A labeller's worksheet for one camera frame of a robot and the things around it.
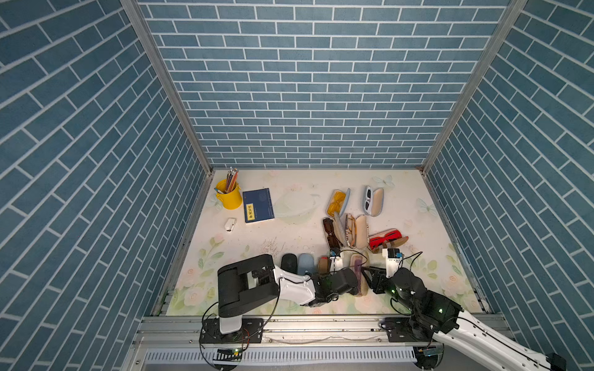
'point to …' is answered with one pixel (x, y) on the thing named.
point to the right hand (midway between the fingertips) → (365, 273)
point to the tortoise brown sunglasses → (333, 241)
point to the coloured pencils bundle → (231, 178)
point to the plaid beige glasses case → (323, 265)
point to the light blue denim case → (305, 263)
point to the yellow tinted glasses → (337, 203)
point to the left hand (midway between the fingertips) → (359, 283)
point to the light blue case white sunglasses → (373, 201)
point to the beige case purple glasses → (364, 283)
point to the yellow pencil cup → (230, 199)
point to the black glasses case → (289, 263)
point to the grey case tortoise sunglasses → (339, 228)
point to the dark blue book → (257, 205)
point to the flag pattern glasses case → (362, 231)
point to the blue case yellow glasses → (347, 193)
